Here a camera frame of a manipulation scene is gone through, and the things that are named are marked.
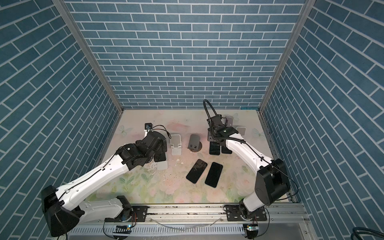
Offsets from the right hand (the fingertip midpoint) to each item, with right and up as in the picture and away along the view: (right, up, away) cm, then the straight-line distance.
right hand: (215, 135), depth 87 cm
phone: (-11, -22, +2) cm, 25 cm away
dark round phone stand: (-12, -6, +7) cm, 16 cm away
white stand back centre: (-24, -7, +5) cm, 26 cm away
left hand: (-29, -3, -10) cm, 31 cm away
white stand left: (-32, -19, +4) cm, 37 cm away
